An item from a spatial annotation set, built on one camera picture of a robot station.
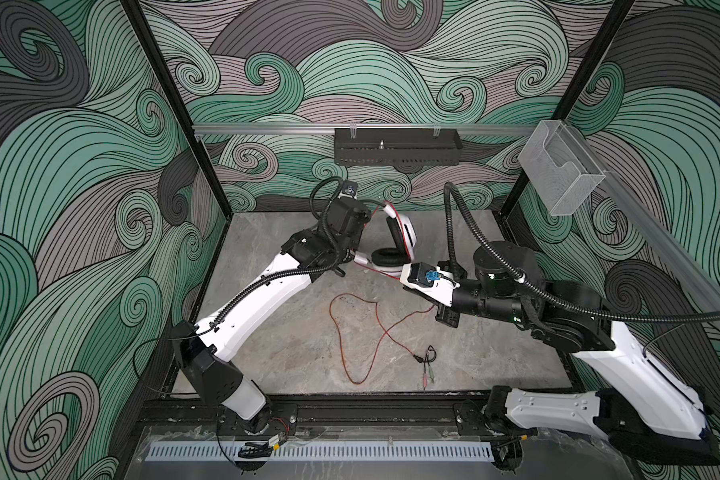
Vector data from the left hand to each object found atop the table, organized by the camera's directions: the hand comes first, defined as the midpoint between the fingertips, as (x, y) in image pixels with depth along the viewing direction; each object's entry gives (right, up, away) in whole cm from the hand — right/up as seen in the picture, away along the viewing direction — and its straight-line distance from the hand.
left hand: (343, 214), depth 73 cm
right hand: (+13, -14, -18) cm, 27 cm away
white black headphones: (+11, -11, -5) cm, 17 cm away
